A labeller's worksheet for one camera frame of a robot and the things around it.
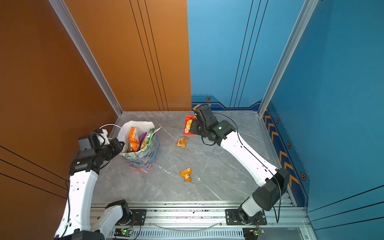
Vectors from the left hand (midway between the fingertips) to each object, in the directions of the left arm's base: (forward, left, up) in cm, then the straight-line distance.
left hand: (125, 140), depth 76 cm
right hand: (+6, -35, +5) cm, 36 cm away
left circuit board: (-37, -2, -24) cm, 44 cm away
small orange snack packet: (+12, -26, -20) cm, 35 cm away
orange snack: (-9, -31, -22) cm, 39 cm away
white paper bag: (-9, -9, -6) cm, 14 cm away
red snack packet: (+7, -32, +6) cm, 33 cm away
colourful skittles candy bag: (+1, -3, -3) cm, 4 cm away
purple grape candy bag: (+7, -5, -8) cm, 12 cm away
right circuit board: (-37, -64, -23) cm, 77 cm away
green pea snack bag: (+1, -12, +2) cm, 13 cm away
